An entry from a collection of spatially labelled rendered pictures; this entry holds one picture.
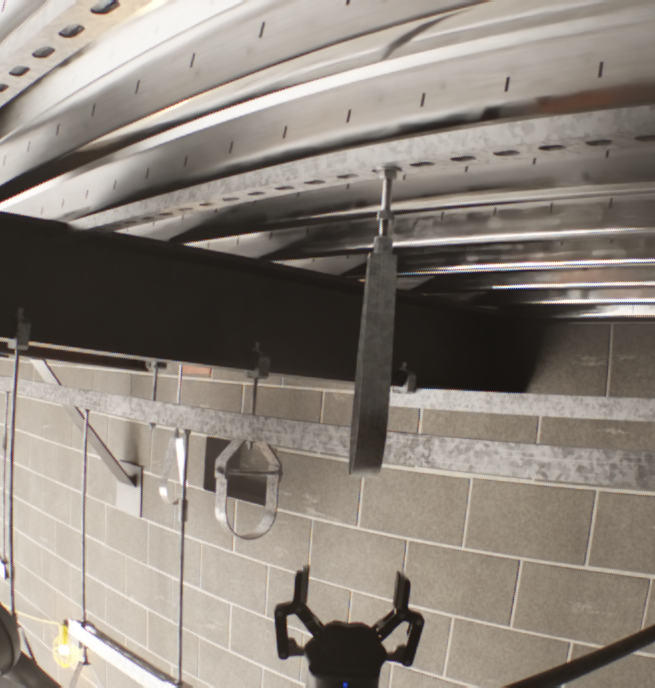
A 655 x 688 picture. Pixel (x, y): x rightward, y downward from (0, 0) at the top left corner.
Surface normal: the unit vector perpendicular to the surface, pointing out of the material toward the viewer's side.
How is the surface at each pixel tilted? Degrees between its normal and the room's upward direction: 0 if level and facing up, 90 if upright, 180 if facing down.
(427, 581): 90
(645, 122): 90
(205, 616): 90
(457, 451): 90
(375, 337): 74
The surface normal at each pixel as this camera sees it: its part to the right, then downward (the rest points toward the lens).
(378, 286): 0.07, -0.34
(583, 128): -0.73, -0.11
